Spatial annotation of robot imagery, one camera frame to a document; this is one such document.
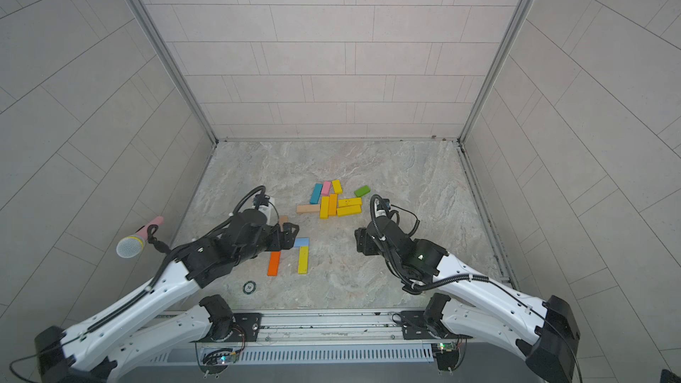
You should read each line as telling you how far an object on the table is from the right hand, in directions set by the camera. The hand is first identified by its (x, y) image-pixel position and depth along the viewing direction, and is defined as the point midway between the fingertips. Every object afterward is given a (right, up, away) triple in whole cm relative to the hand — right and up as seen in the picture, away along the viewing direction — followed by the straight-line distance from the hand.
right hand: (362, 236), depth 76 cm
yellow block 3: (-4, +4, +18) cm, 19 cm away
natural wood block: (-19, +5, +18) cm, 26 cm away
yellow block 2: (-6, +7, +20) cm, 22 cm away
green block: (+1, +11, +23) cm, 26 cm away
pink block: (-13, +12, +23) cm, 29 cm away
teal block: (-16, +11, +23) cm, 31 cm away
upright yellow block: (-13, +5, +18) cm, 23 cm away
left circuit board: (-37, -28, -11) cm, 48 cm away
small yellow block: (-9, +12, +24) cm, 28 cm away
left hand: (-20, +3, -1) cm, 20 cm away
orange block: (-28, -11, +6) cm, 30 cm away
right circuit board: (+22, -29, -8) cm, 37 cm away
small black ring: (-34, -16, +2) cm, 37 cm away
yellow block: (-18, -9, +7) cm, 22 cm away
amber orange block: (-10, +6, +20) cm, 23 cm away
